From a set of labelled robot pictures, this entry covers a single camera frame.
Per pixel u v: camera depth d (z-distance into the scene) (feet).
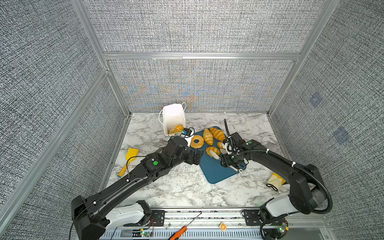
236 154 2.05
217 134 3.29
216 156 2.81
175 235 2.22
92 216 1.25
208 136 3.29
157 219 2.40
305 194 1.42
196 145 3.20
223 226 2.30
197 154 2.03
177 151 1.71
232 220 2.43
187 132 1.98
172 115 2.95
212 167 2.94
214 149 3.05
